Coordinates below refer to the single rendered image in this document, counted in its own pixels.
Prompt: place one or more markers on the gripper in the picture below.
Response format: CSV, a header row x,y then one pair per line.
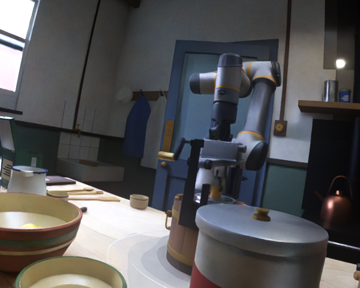
x,y
225,112

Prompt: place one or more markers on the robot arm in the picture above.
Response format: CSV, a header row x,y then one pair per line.
x,y
259,99

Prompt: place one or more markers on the black crossbar knob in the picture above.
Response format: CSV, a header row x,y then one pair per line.
x,y
208,163

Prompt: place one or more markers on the yellow-topped dasher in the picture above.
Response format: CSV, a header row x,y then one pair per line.
x,y
216,190

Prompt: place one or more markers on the steel freezer can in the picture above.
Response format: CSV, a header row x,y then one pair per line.
x,y
228,199

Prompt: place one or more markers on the grey lid yellow knob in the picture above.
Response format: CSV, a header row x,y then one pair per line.
x,y
258,228

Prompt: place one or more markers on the wooden freezer bucket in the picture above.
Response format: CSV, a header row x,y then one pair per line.
x,y
180,240

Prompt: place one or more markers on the green box open lid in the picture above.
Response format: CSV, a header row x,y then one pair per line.
x,y
9,141

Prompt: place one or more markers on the white apron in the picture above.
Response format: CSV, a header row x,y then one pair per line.
x,y
156,132

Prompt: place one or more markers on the blue glazed door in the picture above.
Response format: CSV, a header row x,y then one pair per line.
x,y
171,186

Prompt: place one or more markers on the blue apron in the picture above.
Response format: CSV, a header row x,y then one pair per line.
x,y
136,129

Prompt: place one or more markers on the white cap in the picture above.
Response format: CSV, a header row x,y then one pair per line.
x,y
125,95

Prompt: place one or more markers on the small cream bowl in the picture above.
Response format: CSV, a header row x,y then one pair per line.
x,y
139,201

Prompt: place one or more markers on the black stove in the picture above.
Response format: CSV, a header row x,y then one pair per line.
x,y
327,150

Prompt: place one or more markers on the wooden mantel shelf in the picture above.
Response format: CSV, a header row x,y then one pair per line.
x,y
333,108

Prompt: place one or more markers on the steel tin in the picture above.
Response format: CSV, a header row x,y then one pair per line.
x,y
330,91

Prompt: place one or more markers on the blue tin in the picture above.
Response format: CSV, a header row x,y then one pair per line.
x,y
344,96

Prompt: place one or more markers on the copper kettle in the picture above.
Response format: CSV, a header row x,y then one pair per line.
x,y
336,207

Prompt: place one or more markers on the grey red tin canister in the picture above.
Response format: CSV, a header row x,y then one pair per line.
x,y
252,267

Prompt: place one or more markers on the brass tap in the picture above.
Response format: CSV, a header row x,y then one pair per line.
x,y
78,130

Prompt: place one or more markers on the wooden spatula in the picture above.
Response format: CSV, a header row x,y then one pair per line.
x,y
93,198

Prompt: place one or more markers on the dark flat book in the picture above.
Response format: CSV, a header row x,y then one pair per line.
x,y
61,181

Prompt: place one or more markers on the small shallow cream dish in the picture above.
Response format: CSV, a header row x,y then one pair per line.
x,y
58,195

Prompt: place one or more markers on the white enamel jug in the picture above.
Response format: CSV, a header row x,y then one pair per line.
x,y
27,183

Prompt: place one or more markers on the yellow lump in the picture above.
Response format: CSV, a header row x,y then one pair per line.
x,y
31,225

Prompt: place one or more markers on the dark window sill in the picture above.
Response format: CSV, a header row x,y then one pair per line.
x,y
6,109

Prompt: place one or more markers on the large striped mixing bowl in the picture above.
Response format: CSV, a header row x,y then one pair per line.
x,y
24,243

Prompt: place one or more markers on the window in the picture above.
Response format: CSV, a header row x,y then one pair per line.
x,y
6,45

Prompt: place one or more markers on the green-rimmed cream bowl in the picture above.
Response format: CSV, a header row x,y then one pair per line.
x,y
27,274

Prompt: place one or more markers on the brass wall switch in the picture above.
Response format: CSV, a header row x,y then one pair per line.
x,y
280,128

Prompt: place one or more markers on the black freezer frame post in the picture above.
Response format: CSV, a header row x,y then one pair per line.
x,y
189,192

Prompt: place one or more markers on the wooden peg rail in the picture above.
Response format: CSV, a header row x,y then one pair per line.
x,y
151,95

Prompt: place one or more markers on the brown wall conduit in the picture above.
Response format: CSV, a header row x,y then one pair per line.
x,y
285,60

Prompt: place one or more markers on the round wall lamp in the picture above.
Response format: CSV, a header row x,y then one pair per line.
x,y
340,63

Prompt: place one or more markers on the black wall pipe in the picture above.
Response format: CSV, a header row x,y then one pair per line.
x,y
87,60

